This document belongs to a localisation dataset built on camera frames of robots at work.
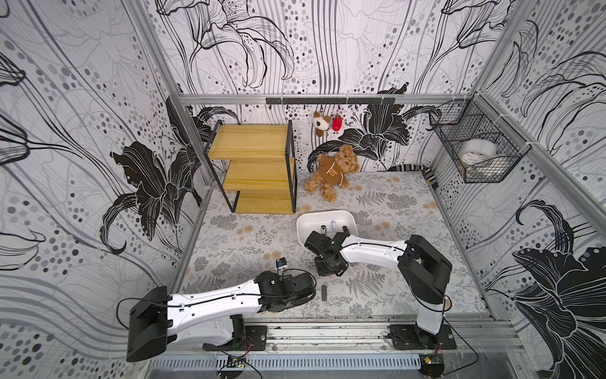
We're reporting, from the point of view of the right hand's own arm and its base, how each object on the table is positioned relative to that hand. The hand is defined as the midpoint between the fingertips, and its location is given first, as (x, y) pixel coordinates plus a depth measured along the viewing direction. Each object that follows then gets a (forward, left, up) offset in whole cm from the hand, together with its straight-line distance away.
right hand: (325, 268), depth 89 cm
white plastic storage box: (+20, +6, +2) cm, 21 cm away
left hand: (-14, +9, +6) cm, 18 cm away
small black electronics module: (-30, -31, -1) cm, 43 cm away
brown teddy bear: (+42, -4, +10) cm, 43 cm away
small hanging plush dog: (+46, +1, +33) cm, 57 cm away
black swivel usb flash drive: (+16, 0, +2) cm, 16 cm away
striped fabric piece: (+50, -54, +1) cm, 74 cm away
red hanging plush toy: (+48, -6, +33) cm, 58 cm away
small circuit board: (-30, +29, -1) cm, 41 cm away
